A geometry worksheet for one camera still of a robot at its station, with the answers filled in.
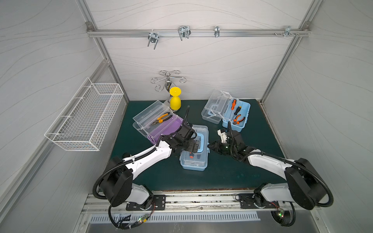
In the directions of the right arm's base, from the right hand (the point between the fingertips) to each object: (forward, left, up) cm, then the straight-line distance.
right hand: (207, 145), depth 85 cm
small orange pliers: (+26, -22, -9) cm, 36 cm away
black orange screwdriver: (-7, +9, +1) cm, 12 cm away
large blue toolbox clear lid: (-10, +8, -1) cm, 12 cm away
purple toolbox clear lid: (+18, +37, +2) cm, 41 cm away
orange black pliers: (+19, +31, 0) cm, 37 cm away
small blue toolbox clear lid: (+29, -7, +1) cm, 30 cm away
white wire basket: (-2, +61, +23) cm, 66 cm away
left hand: (0, +11, +3) cm, 11 cm away
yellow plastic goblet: (+28, +22, +9) cm, 36 cm away
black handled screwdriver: (+37, -26, -9) cm, 46 cm away
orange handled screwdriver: (+36, -21, -1) cm, 41 cm away
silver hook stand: (+36, +27, +19) cm, 49 cm away
